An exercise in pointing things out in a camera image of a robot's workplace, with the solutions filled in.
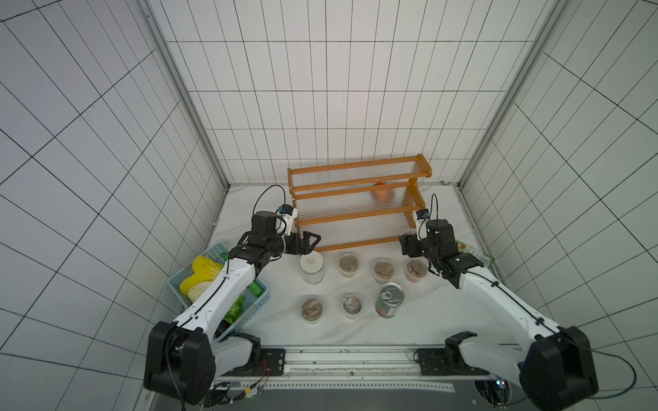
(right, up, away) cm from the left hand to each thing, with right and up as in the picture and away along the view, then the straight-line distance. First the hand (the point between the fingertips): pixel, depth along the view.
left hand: (304, 242), depth 81 cm
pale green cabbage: (-20, -20, -6) cm, 29 cm away
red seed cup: (+38, -10, +5) cm, 40 cm away
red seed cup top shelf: (+27, -11, +4) cm, 29 cm away
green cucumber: (-17, -16, +4) cm, 24 cm away
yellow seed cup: (+15, -9, +6) cm, 18 cm away
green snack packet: (+68, -9, +13) cm, 69 cm away
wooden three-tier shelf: (+19, +17, +16) cm, 30 cm away
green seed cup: (+2, -21, -4) cm, 21 cm away
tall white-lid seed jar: (+2, -9, +2) cm, 9 cm away
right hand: (+33, +2, +3) cm, 33 cm away
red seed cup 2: (+15, -20, -2) cm, 25 cm away
